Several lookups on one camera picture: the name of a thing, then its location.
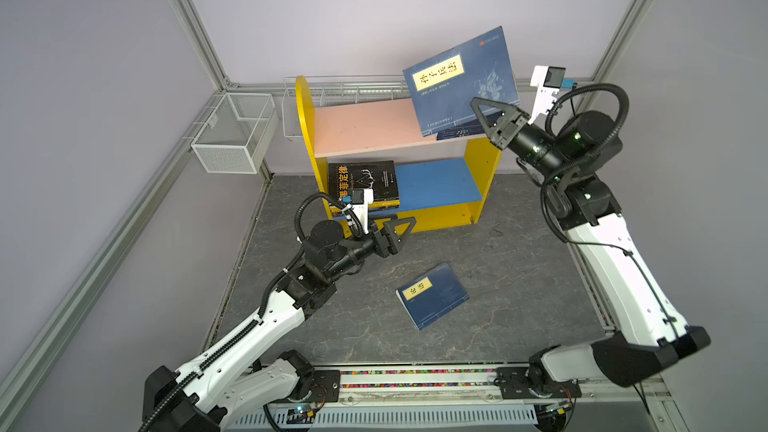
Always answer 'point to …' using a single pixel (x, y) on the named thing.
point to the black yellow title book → (377, 175)
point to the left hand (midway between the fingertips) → (407, 224)
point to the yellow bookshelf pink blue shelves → (442, 182)
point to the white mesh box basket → (237, 134)
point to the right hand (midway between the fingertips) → (471, 104)
